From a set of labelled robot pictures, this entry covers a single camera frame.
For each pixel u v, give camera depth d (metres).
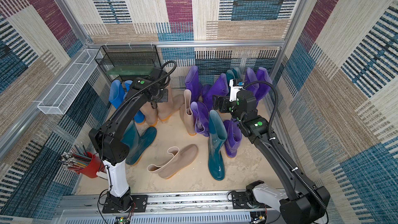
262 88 0.89
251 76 0.93
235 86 0.61
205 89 1.14
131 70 0.94
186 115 0.75
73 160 0.68
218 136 0.67
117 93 0.84
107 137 0.48
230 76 0.93
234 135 0.67
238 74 0.92
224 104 0.63
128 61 1.08
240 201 0.73
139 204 0.74
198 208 0.73
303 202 0.37
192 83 0.89
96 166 0.81
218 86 0.94
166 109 0.97
